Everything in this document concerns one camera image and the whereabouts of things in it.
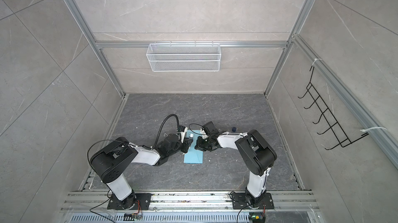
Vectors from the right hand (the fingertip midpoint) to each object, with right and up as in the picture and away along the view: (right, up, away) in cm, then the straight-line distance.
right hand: (195, 146), depth 92 cm
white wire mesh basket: (-8, +57, +9) cm, 58 cm away
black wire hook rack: (+59, +14, -30) cm, 68 cm away
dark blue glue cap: (+25, +10, +6) cm, 28 cm away
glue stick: (-2, +7, -2) cm, 7 cm away
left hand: (-2, +6, -1) cm, 7 cm away
